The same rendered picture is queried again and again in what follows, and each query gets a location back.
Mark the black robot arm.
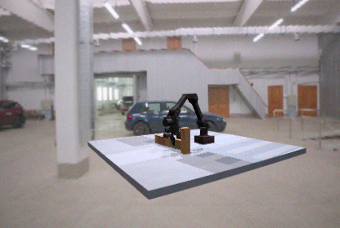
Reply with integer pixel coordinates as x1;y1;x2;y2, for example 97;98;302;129
163;93;210;136

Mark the light brown wooden board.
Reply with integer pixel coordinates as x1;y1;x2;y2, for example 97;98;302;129
155;134;181;150

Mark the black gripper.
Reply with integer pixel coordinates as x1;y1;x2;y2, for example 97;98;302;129
163;125;181;146

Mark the wooden post with slot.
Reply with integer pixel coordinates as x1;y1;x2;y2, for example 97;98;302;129
181;127;190;155

